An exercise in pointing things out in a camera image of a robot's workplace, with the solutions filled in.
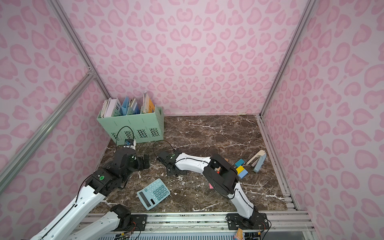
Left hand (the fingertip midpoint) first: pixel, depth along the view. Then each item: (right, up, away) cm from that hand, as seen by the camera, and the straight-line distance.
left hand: (141, 154), depth 75 cm
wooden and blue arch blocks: (+65, -7, +17) cm, 68 cm away
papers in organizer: (-24, +26, +16) cm, 39 cm away
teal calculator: (+4, -22, +5) cm, 23 cm away
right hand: (+15, -14, +16) cm, 25 cm away
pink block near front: (+36, -19, +9) cm, 41 cm away
